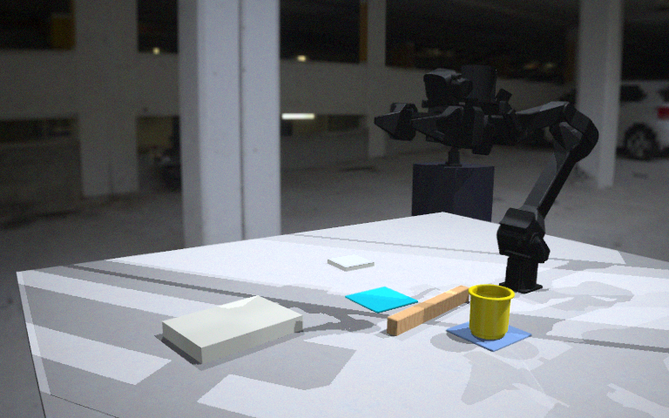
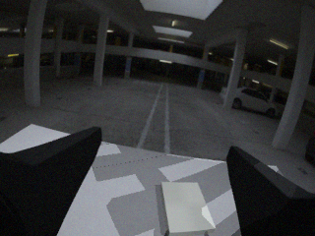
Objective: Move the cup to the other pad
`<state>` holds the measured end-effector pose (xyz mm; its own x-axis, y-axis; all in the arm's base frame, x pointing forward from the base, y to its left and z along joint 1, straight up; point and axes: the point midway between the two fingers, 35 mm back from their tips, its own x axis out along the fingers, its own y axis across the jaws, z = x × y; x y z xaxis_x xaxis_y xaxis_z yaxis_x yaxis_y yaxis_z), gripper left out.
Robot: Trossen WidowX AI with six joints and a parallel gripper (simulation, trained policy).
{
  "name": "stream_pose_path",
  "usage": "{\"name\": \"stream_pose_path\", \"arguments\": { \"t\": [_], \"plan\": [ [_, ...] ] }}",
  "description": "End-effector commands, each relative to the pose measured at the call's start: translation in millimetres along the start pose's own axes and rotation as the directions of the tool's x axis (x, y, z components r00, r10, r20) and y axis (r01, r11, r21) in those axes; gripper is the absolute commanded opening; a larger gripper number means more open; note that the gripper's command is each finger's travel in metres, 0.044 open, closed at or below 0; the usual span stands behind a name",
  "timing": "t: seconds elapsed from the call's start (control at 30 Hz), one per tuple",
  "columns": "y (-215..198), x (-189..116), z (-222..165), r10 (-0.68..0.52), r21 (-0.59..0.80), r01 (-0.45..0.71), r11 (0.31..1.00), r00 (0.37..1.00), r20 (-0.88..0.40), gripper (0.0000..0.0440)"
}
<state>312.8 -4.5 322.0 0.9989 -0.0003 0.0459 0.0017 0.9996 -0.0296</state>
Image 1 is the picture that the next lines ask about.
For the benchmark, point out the tan wooden beam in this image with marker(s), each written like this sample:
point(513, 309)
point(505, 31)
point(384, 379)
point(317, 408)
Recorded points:
point(407, 319)

